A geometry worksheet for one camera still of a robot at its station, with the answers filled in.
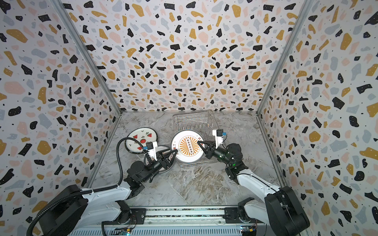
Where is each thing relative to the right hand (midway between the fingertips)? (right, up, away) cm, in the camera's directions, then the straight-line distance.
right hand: (196, 141), depth 73 cm
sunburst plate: (-6, 0, +2) cm, 6 cm away
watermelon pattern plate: (-39, +1, +33) cm, 51 cm away
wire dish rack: (+6, +9, +40) cm, 41 cm away
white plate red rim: (-13, -8, -5) cm, 16 cm away
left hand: (-11, -4, -1) cm, 11 cm away
